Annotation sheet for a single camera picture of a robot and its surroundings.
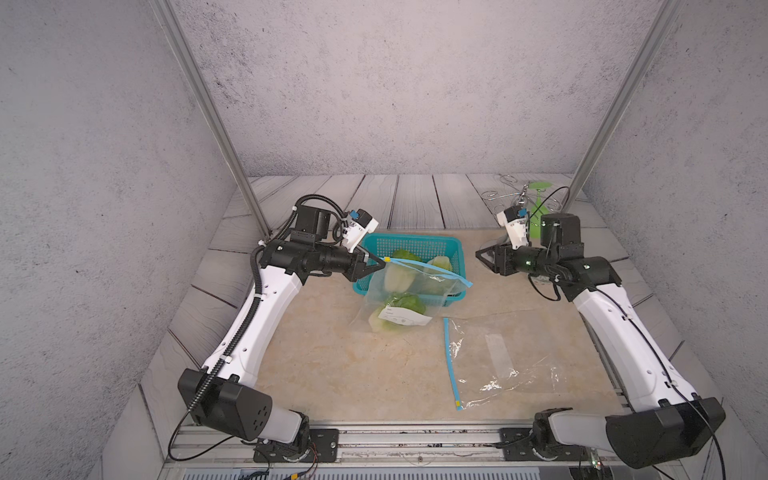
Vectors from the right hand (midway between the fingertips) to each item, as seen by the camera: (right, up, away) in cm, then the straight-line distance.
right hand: (484, 251), depth 72 cm
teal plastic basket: (-11, +2, +35) cm, 37 cm away
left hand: (-23, -3, -3) cm, 24 cm away
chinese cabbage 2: (-5, -4, +29) cm, 29 cm away
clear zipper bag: (-9, -12, +21) cm, 25 cm away
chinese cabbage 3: (-21, -13, +6) cm, 26 cm away
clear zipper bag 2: (+10, -31, +15) cm, 36 cm away
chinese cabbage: (-20, -8, +24) cm, 32 cm away
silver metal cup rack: (+17, +17, +18) cm, 30 cm away
